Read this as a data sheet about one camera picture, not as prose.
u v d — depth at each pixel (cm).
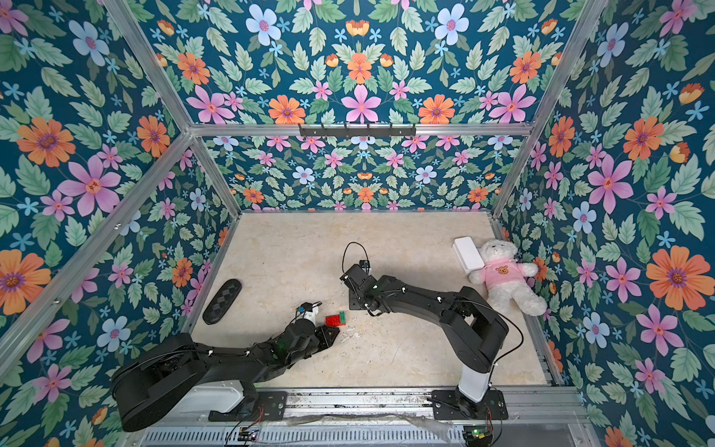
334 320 88
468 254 101
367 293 68
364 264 80
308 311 80
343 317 88
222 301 91
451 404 72
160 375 47
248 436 72
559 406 76
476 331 46
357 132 93
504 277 91
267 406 73
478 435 72
